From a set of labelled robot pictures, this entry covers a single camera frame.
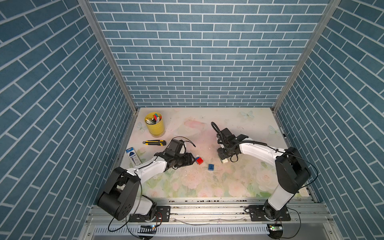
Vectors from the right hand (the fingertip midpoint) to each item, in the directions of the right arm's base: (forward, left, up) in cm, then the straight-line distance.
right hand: (223, 153), depth 92 cm
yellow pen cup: (+16, +47, +7) cm, 50 cm away
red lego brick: (-6, +14, 0) cm, 15 cm away
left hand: (-7, +17, +1) cm, 19 cm away
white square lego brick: (-5, -1, 0) cm, 5 cm away
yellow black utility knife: (+6, +46, -2) cm, 46 cm away
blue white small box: (-6, +56, -2) cm, 56 cm away
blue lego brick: (-5, +16, 0) cm, 17 cm away
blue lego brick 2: (-8, +7, -3) cm, 11 cm away
